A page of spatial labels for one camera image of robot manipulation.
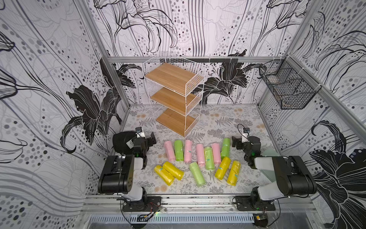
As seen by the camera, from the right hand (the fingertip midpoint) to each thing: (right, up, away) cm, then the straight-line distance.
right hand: (241, 134), depth 94 cm
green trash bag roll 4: (-30, -23, -14) cm, 40 cm away
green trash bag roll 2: (-24, -14, -10) cm, 30 cm away
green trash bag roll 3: (-12, -8, -4) cm, 15 cm away
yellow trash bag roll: (-50, -21, -16) cm, 56 cm away
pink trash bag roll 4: (-18, -11, -6) cm, 22 cm away
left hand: (-64, 0, 0) cm, 64 cm away
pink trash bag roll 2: (-37, -13, -8) cm, 40 cm away
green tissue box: (+11, -9, -14) cm, 20 cm away
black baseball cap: (-80, -5, -2) cm, 80 cm away
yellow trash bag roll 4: (-11, -21, -16) cm, 29 cm away
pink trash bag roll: (-48, -10, -4) cm, 49 cm away
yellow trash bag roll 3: (-16, -18, -13) cm, 27 cm away
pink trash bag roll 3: (-29, -12, -6) cm, 32 cm away
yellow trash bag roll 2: (-44, -20, -14) cm, 50 cm away
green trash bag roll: (-42, -9, -6) cm, 43 cm away
